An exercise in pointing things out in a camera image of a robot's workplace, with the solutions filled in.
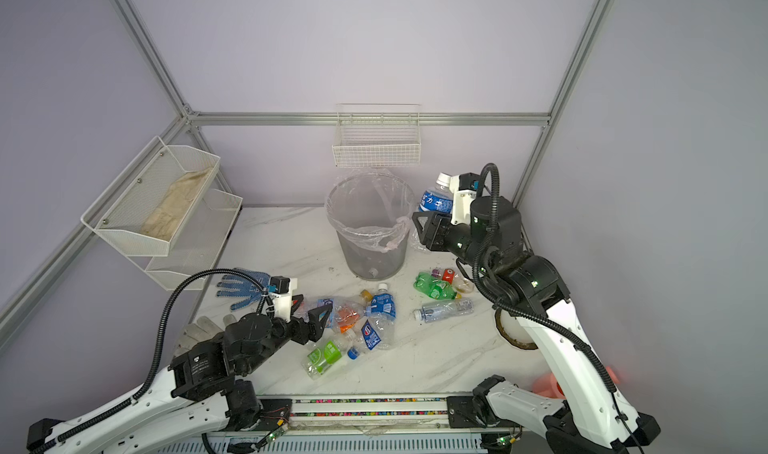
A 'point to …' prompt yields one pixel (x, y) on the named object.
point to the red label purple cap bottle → (446, 274)
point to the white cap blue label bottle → (382, 308)
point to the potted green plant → (513, 329)
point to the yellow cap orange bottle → (348, 311)
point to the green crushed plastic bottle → (438, 288)
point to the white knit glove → (203, 327)
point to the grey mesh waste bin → (363, 260)
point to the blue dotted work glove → (245, 286)
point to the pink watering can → (547, 385)
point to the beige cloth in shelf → (175, 203)
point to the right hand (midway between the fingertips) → (417, 215)
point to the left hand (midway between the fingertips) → (315, 304)
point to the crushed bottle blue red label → (379, 333)
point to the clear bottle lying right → (443, 310)
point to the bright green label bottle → (318, 359)
